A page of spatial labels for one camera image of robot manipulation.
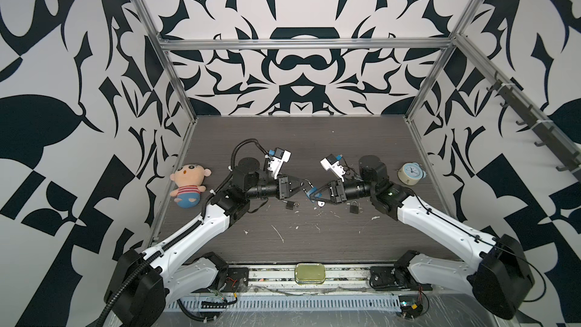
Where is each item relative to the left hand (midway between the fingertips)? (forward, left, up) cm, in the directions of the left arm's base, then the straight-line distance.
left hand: (310, 183), depth 68 cm
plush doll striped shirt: (+13, +45, -18) cm, 50 cm away
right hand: (-5, -1, -1) cm, 5 cm away
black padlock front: (+4, +6, -25) cm, 26 cm away
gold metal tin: (-20, 0, -21) cm, 29 cm away
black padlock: (+2, -19, -25) cm, 32 cm away
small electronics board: (-29, -30, -26) cm, 50 cm away
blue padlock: (-2, -1, 0) cm, 2 cm away
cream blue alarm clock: (+14, -44, -21) cm, 51 cm away
